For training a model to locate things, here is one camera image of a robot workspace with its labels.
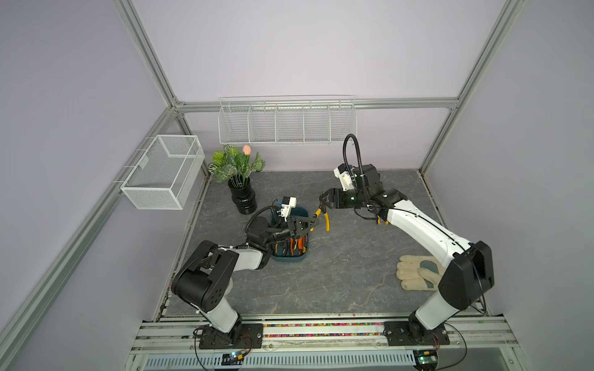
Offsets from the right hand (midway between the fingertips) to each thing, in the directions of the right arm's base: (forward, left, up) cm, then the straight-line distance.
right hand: (325, 196), depth 81 cm
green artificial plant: (+14, +34, +2) cm, 37 cm away
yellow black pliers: (-5, -1, -5) cm, 7 cm away
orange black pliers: (-9, +16, -22) cm, 28 cm away
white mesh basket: (+8, +60, +3) cm, 60 cm away
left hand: (-12, +2, -1) cm, 12 cm away
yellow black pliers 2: (-17, -13, +11) cm, 24 cm away
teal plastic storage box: (+7, +10, -20) cm, 23 cm away
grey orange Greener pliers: (-9, +9, -20) cm, 24 cm away
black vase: (+11, +34, -14) cm, 38 cm away
